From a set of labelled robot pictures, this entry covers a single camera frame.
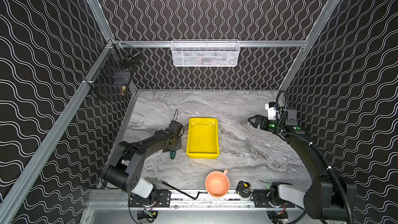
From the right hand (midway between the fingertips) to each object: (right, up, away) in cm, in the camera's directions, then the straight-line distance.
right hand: (257, 120), depth 83 cm
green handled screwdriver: (-46, -19, +3) cm, 50 cm away
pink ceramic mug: (-22, -32, -4) cm, 39 cm away
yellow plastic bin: (-29, -14, +11) cm, 34 cm away
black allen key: (-40, -35, -6) cm, 53 cm away
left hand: (-43, -17, +8) cm, 47 cm away
